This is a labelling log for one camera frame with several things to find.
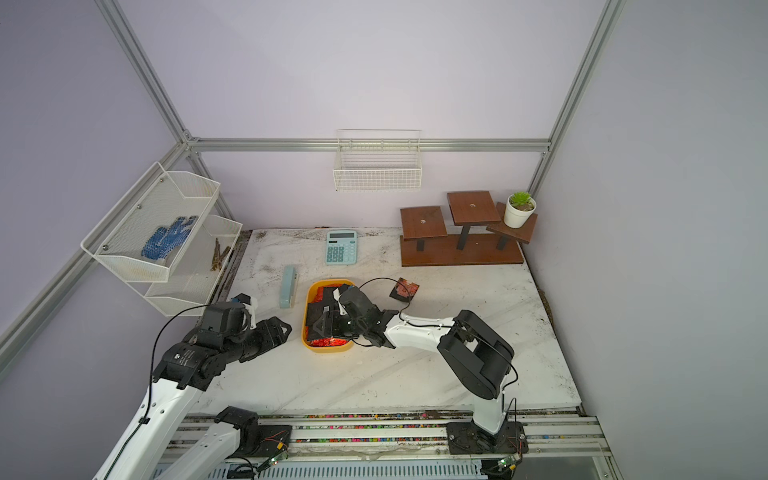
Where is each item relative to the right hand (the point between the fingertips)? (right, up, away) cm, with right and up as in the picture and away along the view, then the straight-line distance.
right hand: (322, 331), depth 84 cm
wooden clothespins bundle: (-37, +22, +11) cm, 44 cm away
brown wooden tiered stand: (+55, +29, +30) cm, 69 cm away
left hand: (-8, +1, -9) cm, 12 cm away
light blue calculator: (0, +25, +28) cm, 38 cm away
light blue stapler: (-15, +11, +16) cm, 25 cm away
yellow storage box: (-1, -6, +4) cm, 8 cm away
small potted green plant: (+61, +37, +10) cm, 72 cm away
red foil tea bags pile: (-5, +8, +13) cm, 16 cm away
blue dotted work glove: (-39, +25, -7) cm, 47 cm away
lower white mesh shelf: (-42, +14, +7) cm, 45 cm away
